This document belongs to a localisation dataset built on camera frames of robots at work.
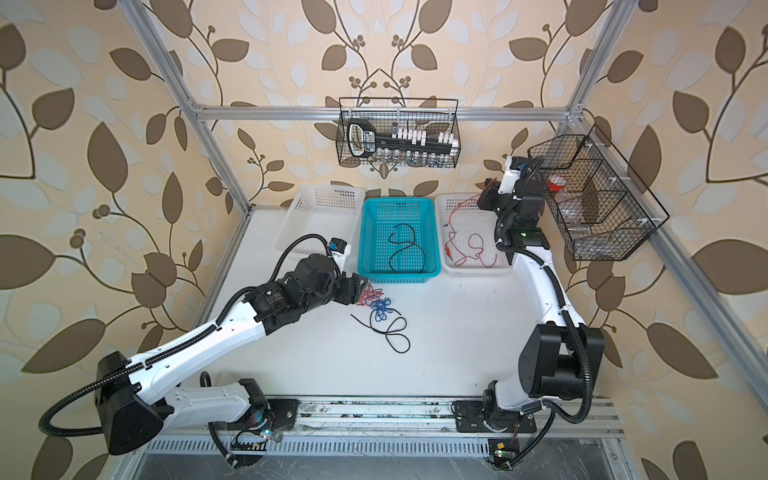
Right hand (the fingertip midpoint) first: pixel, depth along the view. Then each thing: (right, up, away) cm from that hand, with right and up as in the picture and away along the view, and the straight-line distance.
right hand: (487, 179), depth 79 cm
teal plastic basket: (-24, -17, +33) cm, 44 cm away
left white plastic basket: (-50, -5, +41) cm, 65 cm away
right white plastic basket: (+2, -15, +30) cm, 34 cm away
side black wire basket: (+27, -8, -6) cm, 29 cm away
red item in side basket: (+18, -1, 0) cm, 18 cm away
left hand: (-35, -25, -4) cm, 43 cm away
